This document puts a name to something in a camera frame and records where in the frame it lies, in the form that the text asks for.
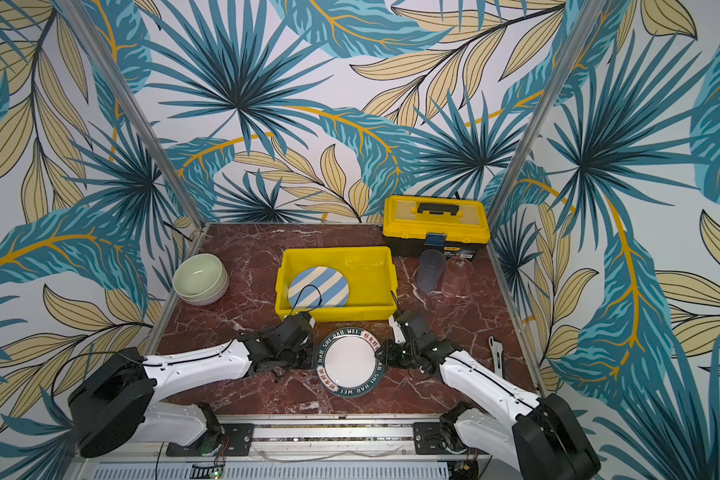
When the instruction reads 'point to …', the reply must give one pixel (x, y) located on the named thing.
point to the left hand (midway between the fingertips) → (317, 359)
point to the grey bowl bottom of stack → (211, 297)
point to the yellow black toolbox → (456, 225)
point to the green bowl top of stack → (196, 275)
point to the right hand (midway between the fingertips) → (376, 355)
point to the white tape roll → (497, 354)
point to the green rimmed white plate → (348, 361)
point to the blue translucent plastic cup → (431, 265)
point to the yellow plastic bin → (370, 272)
